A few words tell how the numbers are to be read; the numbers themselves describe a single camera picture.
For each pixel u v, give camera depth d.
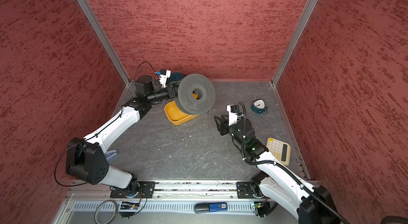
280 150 0.85
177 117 0.99
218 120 0.73
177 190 0.76
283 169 0.49
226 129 0.68
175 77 0.74
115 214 0.68
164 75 0.71
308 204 0.40
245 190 0.74
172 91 0.71
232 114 0.67
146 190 0.74
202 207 0.66
